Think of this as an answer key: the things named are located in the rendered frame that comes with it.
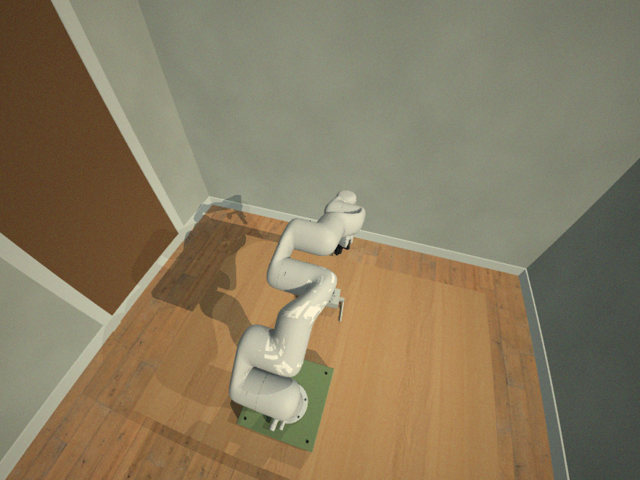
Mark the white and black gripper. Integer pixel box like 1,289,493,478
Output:
335,235,353,256

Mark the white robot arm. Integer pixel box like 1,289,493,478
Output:
229,190,365,431

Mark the grey power strip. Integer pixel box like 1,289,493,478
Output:
325,289,345,322

